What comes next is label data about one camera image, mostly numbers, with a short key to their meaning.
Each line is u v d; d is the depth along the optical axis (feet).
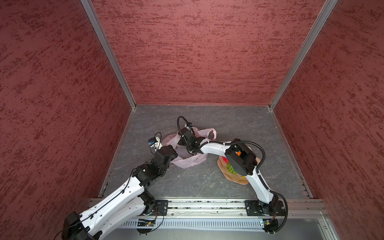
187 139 2.48
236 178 2.63
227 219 2.34
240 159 1.84
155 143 2.24
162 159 1.83
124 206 1.55
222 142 1.98
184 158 2.66
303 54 2.91
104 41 2.72
